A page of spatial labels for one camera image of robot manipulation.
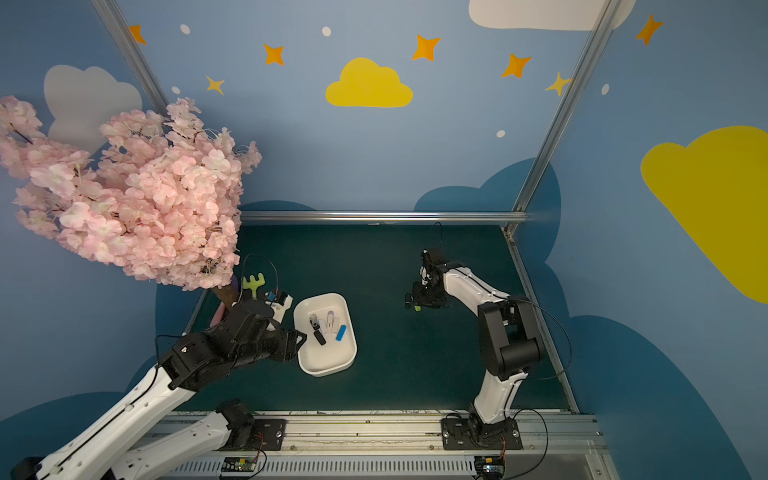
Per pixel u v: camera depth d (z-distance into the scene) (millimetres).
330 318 957
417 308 984
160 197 507
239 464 718
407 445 740
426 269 807
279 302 625
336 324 944
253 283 1023
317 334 926
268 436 738
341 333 929
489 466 726
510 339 489
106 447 400
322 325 931
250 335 524
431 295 811
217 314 936
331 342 907
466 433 747
